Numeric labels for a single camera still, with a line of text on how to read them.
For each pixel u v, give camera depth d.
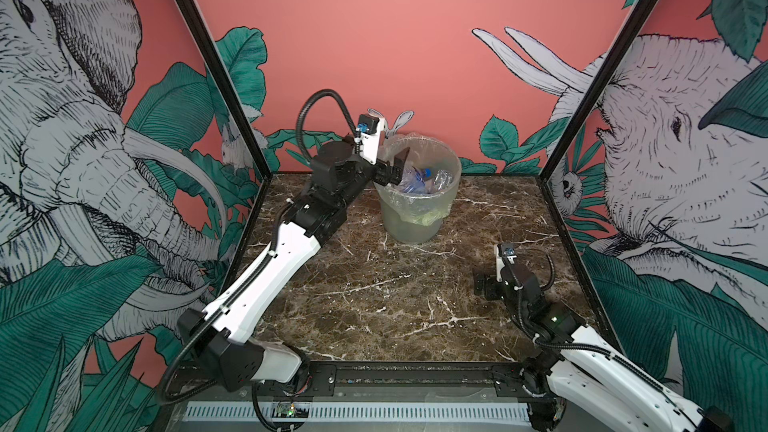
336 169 0.46
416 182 0.87
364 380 0.75
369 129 0.52
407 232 1.00
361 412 0.70
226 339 0.38
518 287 0.57
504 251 0.69
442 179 0.90
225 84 0.92
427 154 0.93
